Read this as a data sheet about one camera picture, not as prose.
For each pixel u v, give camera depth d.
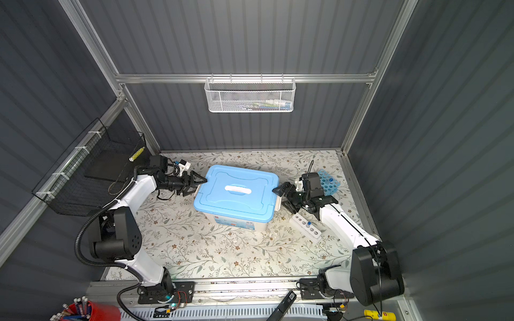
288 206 0.77
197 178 0.84
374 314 0.68
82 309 0.60
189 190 0.80
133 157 0.79
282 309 0.70
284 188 0.76
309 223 0.83
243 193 0.81
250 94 1.24
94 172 0.72
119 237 0.47
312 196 0.66
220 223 0.89
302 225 0.87
